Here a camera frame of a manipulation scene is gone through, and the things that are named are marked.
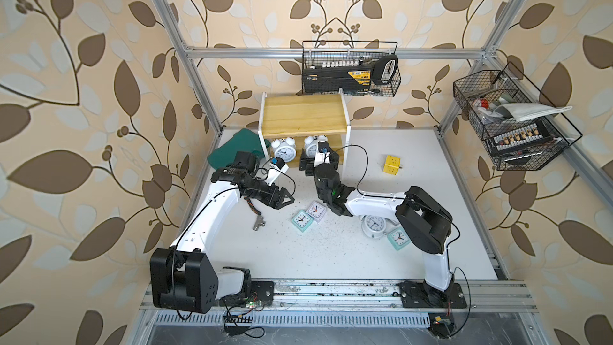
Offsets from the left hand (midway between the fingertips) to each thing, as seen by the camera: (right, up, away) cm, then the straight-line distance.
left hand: (284, 195), depth 79 cm
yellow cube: (+43, +9, +22) cm, 50 cm away
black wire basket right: (+69, +36, +6) cm, 78 cm away
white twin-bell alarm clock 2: (+9, +17, +3) cm, 20 cm away
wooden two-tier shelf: (+4, +24, -2) cm, 24 cm away
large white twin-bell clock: (+31, -12, +6) cm, 34 cm away
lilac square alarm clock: (+11, -8, +12) cm, 18 cm away
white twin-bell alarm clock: (0, +16, +5) cm, 17 cm away
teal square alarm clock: (+5, -11, +10) cm, 16 cm away
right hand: (+11, +15, +8) cm, 20 cm away
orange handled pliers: (-11, -12, +11) cm, 19 cm away
